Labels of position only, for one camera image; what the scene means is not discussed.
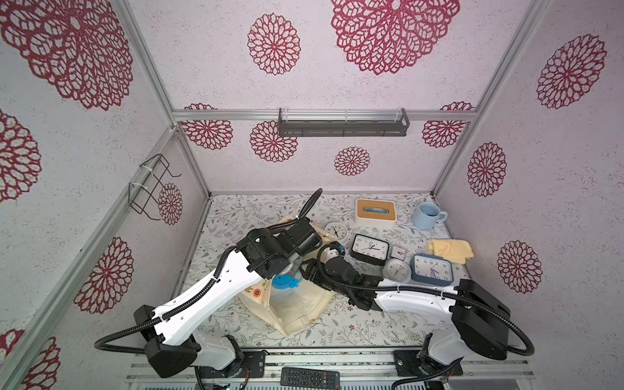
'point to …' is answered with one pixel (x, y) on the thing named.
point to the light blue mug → (426, 214)
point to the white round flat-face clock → (337, 231)
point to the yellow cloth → (456, 250)
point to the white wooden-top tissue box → (375, 214)
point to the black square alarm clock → (370, 249)
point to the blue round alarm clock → (285, 281)
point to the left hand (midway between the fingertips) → (282, 255)
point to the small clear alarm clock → (398, 253)
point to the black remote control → (310, 378)
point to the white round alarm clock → (396, 270)
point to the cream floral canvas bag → (292, 309)
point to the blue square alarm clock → (432, 270)
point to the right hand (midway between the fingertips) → (299, 267)
